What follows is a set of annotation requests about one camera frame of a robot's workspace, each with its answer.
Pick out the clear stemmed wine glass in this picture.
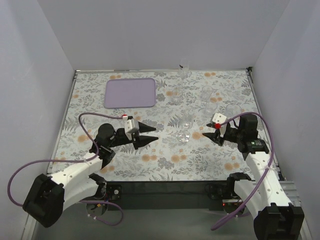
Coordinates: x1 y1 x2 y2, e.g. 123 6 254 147
177 108 194 143

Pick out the tall clear champagne flute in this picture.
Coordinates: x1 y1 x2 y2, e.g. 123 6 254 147
179 58 190 79

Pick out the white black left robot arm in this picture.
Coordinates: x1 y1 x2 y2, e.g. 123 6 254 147
22 118 158 228

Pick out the clear tumbler glass near arm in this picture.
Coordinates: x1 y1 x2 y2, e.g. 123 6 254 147
224 103 242 120

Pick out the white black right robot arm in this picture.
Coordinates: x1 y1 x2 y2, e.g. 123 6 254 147
204 112 305 240

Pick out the lilac plastic tray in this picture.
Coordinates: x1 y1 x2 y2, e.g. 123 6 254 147
104 78 156 109

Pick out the clear tumbler glass middle right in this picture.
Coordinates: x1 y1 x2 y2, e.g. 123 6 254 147
204 100 218 116

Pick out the floral patterned table mat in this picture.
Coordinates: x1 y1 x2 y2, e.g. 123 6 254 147
48 70 258 181

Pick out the clear tumbler glass far right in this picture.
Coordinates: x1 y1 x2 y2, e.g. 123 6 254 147
200 85 214 102

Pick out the short clear tumbler glass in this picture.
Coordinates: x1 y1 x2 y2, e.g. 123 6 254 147
171 87 183 104

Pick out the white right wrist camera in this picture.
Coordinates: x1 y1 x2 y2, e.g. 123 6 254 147
210 112 227 138

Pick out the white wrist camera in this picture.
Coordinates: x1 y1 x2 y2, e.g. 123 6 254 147
210 112 227 138
124 118 140 141

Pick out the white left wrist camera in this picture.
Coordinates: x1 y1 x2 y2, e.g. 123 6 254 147
124 118 140 141

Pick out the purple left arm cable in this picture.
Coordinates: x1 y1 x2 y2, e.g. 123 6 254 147
7 112 129 227

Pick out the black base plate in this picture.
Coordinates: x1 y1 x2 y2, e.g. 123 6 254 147
106 180 241 211

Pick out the aluminium frame rail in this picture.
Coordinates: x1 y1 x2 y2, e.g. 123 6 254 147
279 181 301 207

